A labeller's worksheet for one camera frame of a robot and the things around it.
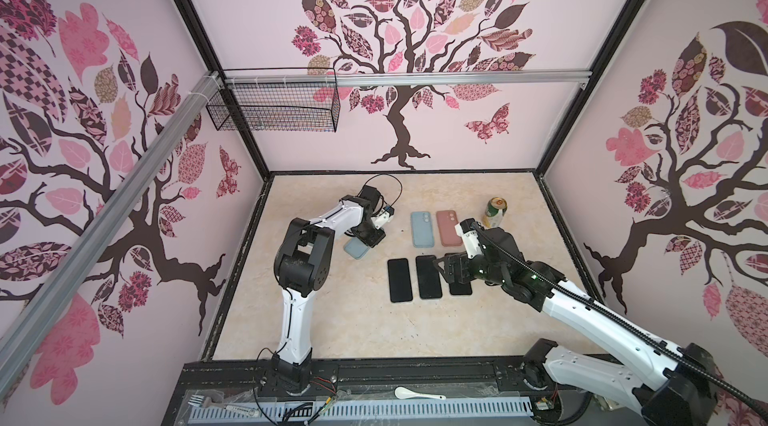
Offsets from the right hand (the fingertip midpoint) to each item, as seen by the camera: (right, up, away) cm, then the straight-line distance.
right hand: (447, 256), depth 77 cm
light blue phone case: (-4, +4, +28) cm, 29 cm away
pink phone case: (+6, +7, +29) cm, 30 cm away
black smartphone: (+5, -12, +10) cm, 17 cm away
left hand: (-22, 0, +22) cm, 31 cm away
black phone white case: (-12, -10, +12) cm, 20 cm away
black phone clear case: (-3, -10, +13) cm, 17 cm away
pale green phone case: (-27, -1, +20) cm, 34 cm away
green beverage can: (+19, +11, +19) cm, 29 cm away
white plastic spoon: (-12, -32, -7) cm, 35 cm away
